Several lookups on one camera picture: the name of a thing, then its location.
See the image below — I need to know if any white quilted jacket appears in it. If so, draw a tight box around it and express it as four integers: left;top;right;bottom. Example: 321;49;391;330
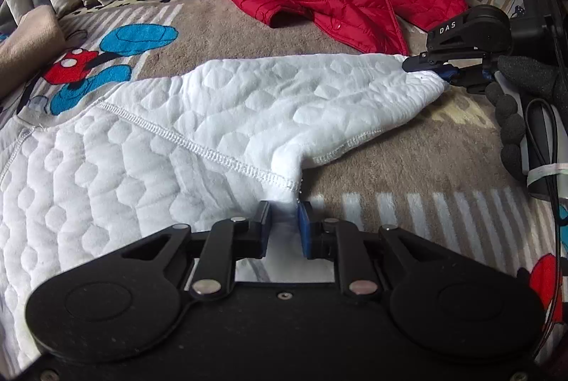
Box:
1;54;447;374

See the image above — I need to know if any right black green gloved hand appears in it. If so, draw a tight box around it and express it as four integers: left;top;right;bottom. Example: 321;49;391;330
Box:
485;56;567;185

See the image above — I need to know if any beige folded fleece garment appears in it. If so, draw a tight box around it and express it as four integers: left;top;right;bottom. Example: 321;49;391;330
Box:
0;5;66;99

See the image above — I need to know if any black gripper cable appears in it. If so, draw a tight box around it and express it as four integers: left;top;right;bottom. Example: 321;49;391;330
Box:
523;98;568;364

